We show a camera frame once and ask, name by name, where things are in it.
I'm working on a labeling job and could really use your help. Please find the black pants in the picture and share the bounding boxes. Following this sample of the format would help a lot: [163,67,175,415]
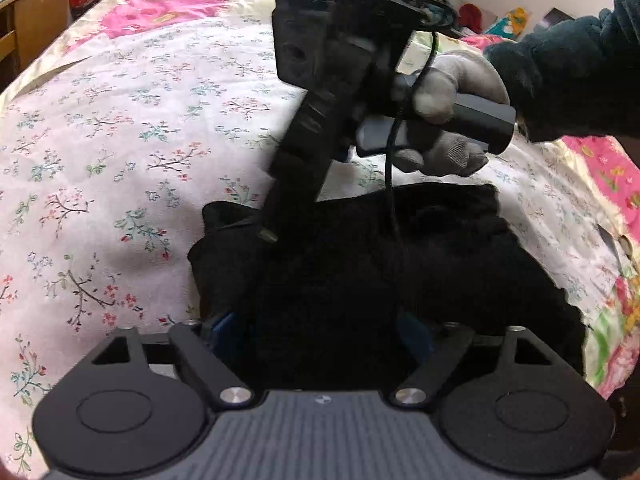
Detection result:
[188,182,586,390]

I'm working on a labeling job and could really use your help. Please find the dark fleece sleeve forearm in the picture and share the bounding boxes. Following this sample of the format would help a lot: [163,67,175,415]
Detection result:
[485,0,639,142]

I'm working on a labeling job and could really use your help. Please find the grey gloved right hand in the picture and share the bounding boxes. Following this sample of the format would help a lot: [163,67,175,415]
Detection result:
[393,50,510,177]

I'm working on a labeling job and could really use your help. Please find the floral bed quilt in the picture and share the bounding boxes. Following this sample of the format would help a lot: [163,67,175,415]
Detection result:
[1,0,639,478]

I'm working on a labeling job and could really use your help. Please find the wooden desk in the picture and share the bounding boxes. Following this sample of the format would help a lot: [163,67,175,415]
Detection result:
[0,0,68,90]

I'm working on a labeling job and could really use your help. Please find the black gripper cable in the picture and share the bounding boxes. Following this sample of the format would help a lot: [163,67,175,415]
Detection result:
[294,0,459,241]

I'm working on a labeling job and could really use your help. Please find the clothes pile by wall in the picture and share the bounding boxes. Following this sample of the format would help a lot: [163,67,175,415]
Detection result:
[458,2,574,40]

